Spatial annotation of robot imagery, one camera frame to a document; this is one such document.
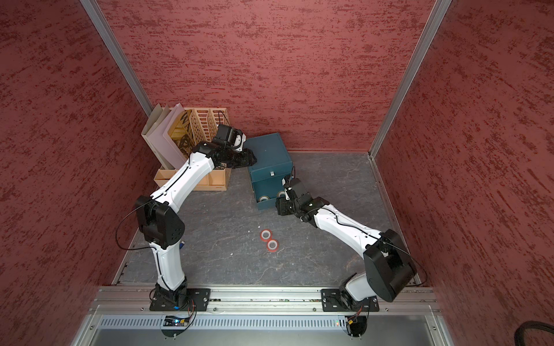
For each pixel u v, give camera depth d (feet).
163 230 1.65
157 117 3.04
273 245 2.86
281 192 3.09
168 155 3.11
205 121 3.64
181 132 3.22
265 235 2.94
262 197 3.02
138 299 2.49
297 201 2.11
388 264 1.40
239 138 2.38
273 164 2.79
